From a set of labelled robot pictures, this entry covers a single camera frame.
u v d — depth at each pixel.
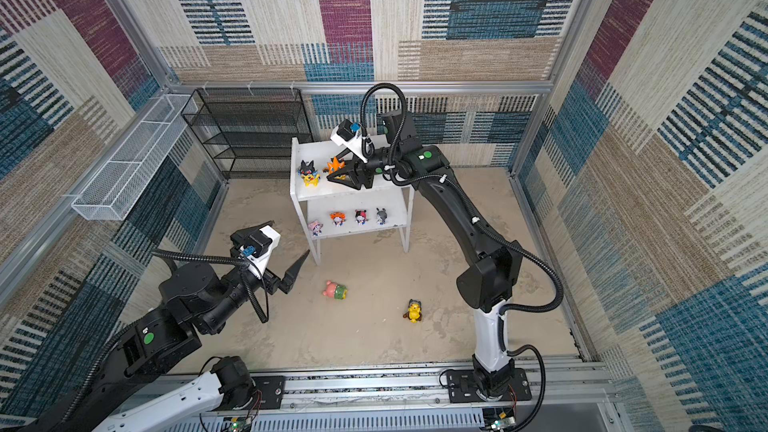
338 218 0.83
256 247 0.46
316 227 0.81
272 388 0.74
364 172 0.64
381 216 0.83
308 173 0.69
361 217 0.83
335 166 0.68
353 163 0.64
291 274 0.54
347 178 0.66
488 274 0.48
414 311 0.83
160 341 0.43
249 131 1.08
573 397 0.72
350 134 0.60
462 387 0.73
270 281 0.52
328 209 0.87
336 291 0.87
